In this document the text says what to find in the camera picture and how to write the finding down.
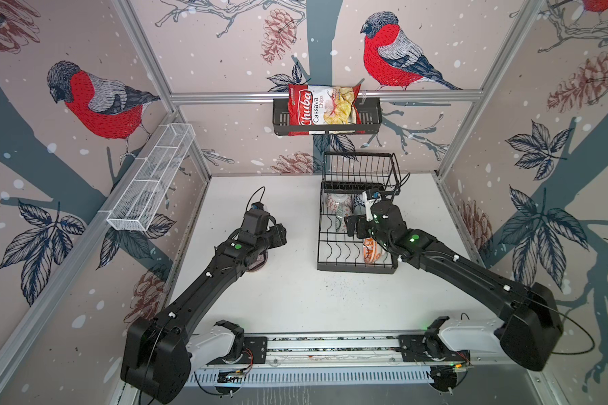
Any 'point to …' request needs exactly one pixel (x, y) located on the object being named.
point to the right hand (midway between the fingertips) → (356, 215)
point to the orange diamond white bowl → (344, 213)
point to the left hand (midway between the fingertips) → (283, 226)
